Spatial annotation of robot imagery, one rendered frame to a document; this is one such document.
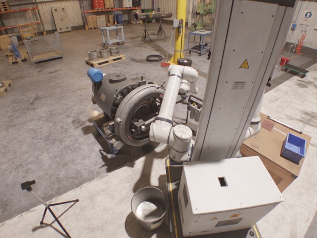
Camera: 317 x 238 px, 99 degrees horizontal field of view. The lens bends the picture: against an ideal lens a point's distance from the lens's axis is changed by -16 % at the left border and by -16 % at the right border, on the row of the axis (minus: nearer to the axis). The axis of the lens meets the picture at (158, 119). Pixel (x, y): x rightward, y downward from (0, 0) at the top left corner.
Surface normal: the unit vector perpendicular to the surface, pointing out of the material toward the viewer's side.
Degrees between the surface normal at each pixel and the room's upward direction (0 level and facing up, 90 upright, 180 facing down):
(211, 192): 0
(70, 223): 0
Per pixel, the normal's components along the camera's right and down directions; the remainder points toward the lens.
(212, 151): 0.06, 0.61
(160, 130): -0.18, -0.32
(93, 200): 0.00, -0.79
